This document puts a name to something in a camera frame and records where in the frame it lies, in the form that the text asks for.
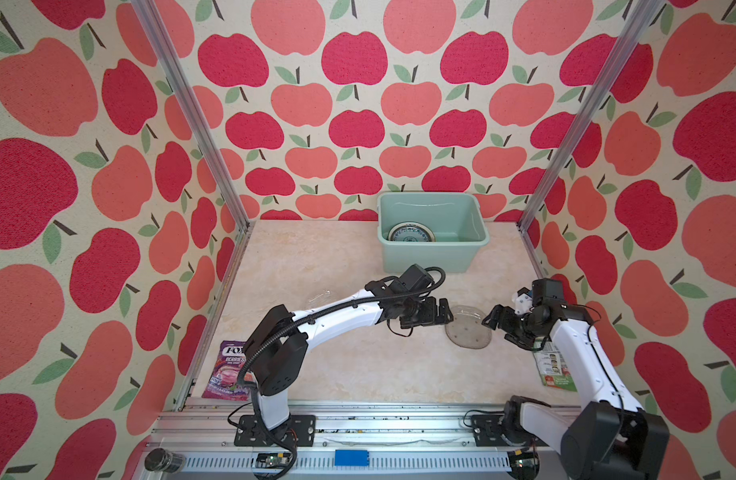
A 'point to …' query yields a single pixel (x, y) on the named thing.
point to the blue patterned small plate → (411, 231)
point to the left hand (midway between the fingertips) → (446, 324)
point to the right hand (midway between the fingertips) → (502, 328)
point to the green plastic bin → (457, 219)
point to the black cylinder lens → (163, 460)
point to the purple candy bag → (224, 380)
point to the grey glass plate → (467, 329)
